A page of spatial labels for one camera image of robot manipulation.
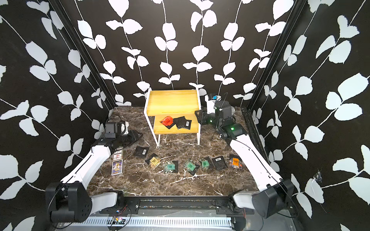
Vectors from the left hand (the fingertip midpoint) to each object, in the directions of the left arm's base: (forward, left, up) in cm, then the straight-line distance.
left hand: (141, 133), depth 85 cm
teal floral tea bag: (-15, -17, -16) cm, 28 cm away
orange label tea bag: (-14, -58, -17) cm, 62 cm away
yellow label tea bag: (-12, -6, -16) cm, 21 cm away
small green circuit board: (-41, +9, -16) cm, 45 cm away
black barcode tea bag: (-14, -48, -17) cm, 53 cm away
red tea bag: (+9, -15, 0) cm, 17 cm away
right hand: (+2, -33, +18) cm, 37 cm away
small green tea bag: (-14, -38, -16) cm, 43 cm away
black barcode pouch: (-3, +3, -17) cm, 17 cm away
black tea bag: (+6, -24, +1) cm, 25 cm away
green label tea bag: (-16, -30, -16) cm, 37 cm away
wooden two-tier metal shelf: (+1, -22, +16) cm, 28 cm away
